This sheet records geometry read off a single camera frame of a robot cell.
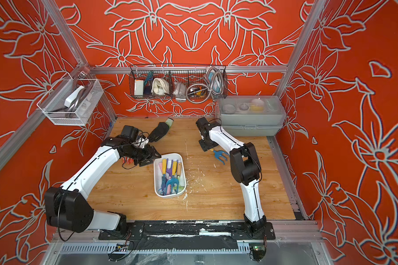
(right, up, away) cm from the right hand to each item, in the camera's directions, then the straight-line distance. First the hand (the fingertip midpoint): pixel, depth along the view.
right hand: (206, 145), depth 97 cm
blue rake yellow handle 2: (-23, -17, -12) cm, 31 cm away
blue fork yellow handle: (-18, -18, -11) cm, 27 cm away
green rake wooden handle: (-16, -15, -7) cm, 22 cm away
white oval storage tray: (-19, -6, -2) cm, 20 cm away
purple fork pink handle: (-21, -14, -6) cm, 26 cm away
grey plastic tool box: (+29, +19, +6) cm, 35 cm away
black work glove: (-30, +9, +15) cm, 35 cm away
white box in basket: (-38, +33, -6) cm, 51 cm away
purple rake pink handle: (-26, -11, -4) cm, 29 cm away
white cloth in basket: (-26, +33, -7) cm, 43 cm away
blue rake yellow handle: (+10, -7, +2) cm, 12 cm away
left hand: (-25, -4, -16) cm, 30 cm away
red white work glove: (-35, -4, -28) cm, 45 cm away
